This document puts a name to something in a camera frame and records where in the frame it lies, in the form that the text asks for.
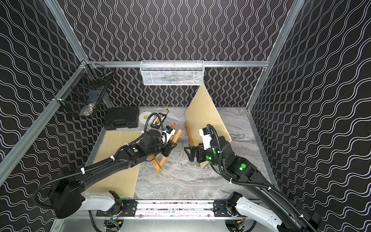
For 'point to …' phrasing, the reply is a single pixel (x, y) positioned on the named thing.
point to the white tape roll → (143, 117)
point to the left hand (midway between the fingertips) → (174, 140)
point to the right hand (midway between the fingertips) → (192, 145)
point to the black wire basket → (81, 95)
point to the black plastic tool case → (121, 116)
